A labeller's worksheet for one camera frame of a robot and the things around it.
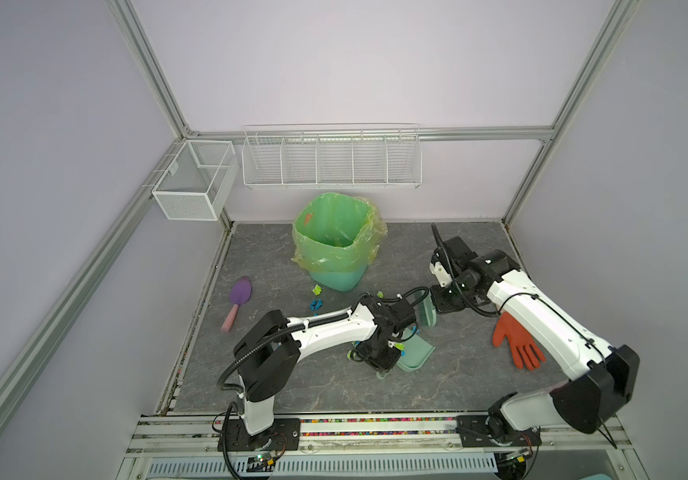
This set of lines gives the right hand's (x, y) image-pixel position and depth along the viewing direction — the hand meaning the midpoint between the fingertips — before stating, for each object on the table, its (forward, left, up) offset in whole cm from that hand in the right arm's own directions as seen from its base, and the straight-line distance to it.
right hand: (441, 306), depth 78 cm
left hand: (-14, +16, -11) cm, 24 cm away
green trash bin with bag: (+32, +30, -8) cm, 45 cm away
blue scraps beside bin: (+9, +36, -16) cm, 41 cm away
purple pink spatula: (+15, +63, -17) cm, 67 cm away
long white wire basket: (+49, +32, +14) cm, 60 cm away
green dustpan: (-7, +5, -16) cm, 18 cm away
